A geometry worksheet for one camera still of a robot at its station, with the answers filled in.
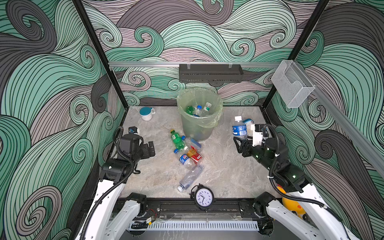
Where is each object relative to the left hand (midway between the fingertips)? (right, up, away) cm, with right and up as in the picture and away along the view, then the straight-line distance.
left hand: (144, 144), depth 71 cm
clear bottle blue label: (+28, +17, +24) cm, 41 cm away
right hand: (+46, +3, -3) cm, 46 cm away
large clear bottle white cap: (+23, -21, +12) cm, 33 cm away
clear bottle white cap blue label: (+44, +7, -7) cm, 46 cm away
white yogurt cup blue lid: (+63, +10, +29) cm, 70 cm away
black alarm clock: (+29, -28, +3) cm, 41 cm away
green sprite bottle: (+14, -2, +24) cm, 28 cm away
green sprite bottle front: (+23, +18, +23) cm, 37 cm away
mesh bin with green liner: (+29, +7, +16) cm, 34 cm away
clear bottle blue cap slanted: (+24, -3, +27) cm, 36 cm away
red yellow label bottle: (+24, -9, +16) cm, 31 cm away
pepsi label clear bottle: (+20, -12, +14) cm, 27 cm away
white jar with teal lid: (-9, +17, +36) cm, 40 cm away
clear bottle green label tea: (+34, +19, +24) cm, 46 cm away
